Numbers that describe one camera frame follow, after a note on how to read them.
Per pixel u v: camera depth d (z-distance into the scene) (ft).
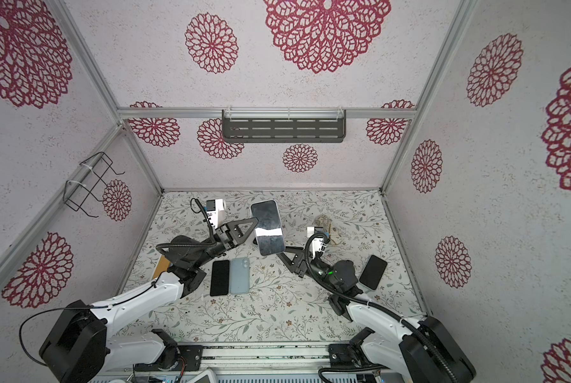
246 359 2.46
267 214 2.08
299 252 2.25
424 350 1.32
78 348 1.32
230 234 2.00
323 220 3.41
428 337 1.37
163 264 2.93
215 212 2.05
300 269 2.06
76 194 2.39
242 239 2.01
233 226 2.04
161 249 1.76
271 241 2.08
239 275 3.04
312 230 2.13
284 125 3.12
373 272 3.01
